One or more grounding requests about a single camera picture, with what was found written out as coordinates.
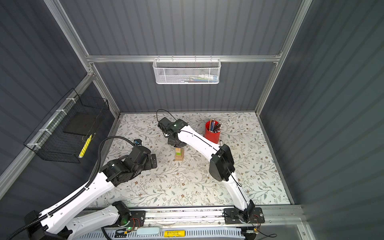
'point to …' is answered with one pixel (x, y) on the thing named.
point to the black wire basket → (63, 135)
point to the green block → (178, 153)
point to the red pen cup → (212, 131)
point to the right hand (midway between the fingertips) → (177, 144)
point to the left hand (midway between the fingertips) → (148, 159)
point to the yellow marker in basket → (85, 146)
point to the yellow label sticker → (167, 233)
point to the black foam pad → (83, 123)
